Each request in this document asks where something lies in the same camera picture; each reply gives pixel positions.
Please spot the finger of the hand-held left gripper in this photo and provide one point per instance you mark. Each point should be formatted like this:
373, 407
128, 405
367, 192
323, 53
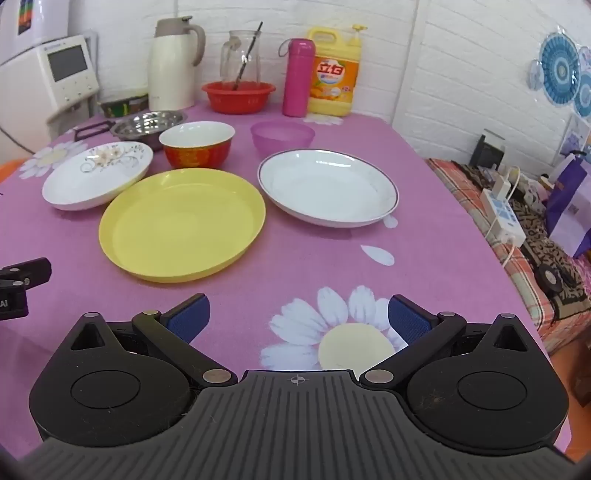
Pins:
32, 272

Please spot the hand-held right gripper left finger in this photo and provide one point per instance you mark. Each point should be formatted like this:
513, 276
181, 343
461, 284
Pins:
189, 319

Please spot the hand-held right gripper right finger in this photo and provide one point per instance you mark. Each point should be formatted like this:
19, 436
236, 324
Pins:
408, 321

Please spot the stainless steel bowl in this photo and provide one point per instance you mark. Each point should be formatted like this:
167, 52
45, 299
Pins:
150, 124

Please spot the yellow plastic plate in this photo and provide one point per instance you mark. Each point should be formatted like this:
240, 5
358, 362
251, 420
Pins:
182, 226

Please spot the pink floral tablecloth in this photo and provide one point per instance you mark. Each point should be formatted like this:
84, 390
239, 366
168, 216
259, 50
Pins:
323, 263

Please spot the orange plastic basin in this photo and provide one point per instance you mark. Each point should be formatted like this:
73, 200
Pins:
11, 170

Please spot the white floral plate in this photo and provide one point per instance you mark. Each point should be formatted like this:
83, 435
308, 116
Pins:
92, 180

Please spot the brown patterned cloth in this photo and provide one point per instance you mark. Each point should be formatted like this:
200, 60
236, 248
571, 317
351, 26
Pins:
531, 258

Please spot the white power strip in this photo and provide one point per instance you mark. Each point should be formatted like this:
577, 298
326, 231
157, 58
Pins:
505, 219

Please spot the black square trivet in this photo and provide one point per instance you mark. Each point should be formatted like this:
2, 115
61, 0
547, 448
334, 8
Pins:
92, 130

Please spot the white plate with dark rim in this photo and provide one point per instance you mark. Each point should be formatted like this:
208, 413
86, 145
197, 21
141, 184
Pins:
328, 189

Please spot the white charger plug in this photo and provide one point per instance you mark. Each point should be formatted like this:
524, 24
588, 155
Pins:
502, 188

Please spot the red and white ceramic bowl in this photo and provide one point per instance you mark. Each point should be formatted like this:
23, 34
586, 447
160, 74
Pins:
196, 150

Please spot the white water dispenser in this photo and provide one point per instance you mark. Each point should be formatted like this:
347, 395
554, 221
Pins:
27, 101

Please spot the black box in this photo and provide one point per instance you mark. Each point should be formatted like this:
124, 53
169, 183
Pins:
487, 154

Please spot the green instant noodle bowl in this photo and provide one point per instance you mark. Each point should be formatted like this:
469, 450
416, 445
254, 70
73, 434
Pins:
122, 106

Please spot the purple paper bag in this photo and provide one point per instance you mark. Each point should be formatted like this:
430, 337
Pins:
570, 212

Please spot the pink plastic lid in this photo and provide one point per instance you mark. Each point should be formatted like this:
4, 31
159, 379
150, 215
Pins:
282, 136

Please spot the red plastic basin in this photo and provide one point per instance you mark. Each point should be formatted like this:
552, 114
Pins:
238, 99

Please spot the yellow detergent bottle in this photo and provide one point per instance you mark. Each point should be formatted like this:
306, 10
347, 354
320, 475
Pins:
334, 87

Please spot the cream thermos jug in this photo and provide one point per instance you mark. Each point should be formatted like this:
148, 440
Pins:
171, 69

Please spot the white and purple card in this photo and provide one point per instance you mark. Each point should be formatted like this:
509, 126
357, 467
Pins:
572, 136

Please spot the white container above dispenser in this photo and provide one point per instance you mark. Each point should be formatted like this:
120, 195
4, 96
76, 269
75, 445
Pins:
32, 23

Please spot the glass pitcher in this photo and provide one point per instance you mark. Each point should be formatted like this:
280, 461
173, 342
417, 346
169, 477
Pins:
231, 60

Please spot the pink water bottle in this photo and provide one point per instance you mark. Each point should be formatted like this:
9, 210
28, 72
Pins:
298, 78

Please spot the dark stirring stick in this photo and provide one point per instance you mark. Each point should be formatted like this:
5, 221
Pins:
249, 53

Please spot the small blue paper fan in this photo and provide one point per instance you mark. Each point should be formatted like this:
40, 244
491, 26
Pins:
534, 74

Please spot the large blue paper fan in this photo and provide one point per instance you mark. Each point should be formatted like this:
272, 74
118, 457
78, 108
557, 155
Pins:
559, 69

